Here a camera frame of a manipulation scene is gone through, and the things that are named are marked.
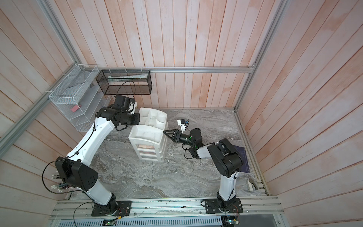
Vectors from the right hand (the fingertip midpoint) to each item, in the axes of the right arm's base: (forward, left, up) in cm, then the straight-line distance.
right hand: (164, 134), depth 82 cm
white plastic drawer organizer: (-3, +9, +3) cm, 10 cm away
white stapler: (-22, -51, -17) cm, 58 cm away
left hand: (+5, +15, +6) cm, 17 cm away
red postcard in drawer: (-6, +11, -3) cm, 13 cm away
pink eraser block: (+11, +53, +12) cm, 55 cm away
